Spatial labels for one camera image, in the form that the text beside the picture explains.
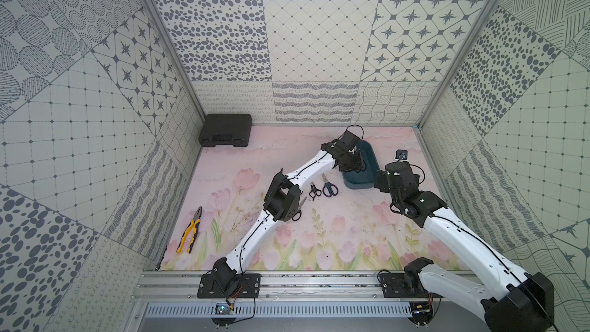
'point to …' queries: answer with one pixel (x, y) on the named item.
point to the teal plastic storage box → (365, 178)
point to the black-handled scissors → (299, 213)
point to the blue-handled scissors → (329, 189)
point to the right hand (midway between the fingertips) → (394, 176)
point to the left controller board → (223, 308)
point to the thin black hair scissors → (314, 192)
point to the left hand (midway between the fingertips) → (365, 162)
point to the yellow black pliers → (193, 224)
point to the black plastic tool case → (226, 129)
